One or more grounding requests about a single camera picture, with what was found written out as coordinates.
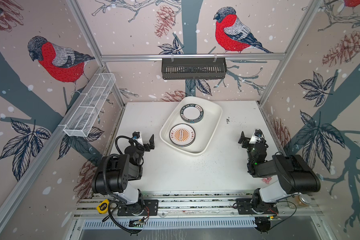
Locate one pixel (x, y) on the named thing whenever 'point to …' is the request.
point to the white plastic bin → (205, 130)
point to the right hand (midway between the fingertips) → (251, 134)
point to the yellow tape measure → (102, 207)
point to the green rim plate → (192, 113)
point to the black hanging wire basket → (193, 68)
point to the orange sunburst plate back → (182, 135)
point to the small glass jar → (303, 199)
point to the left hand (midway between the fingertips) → (145, 134)
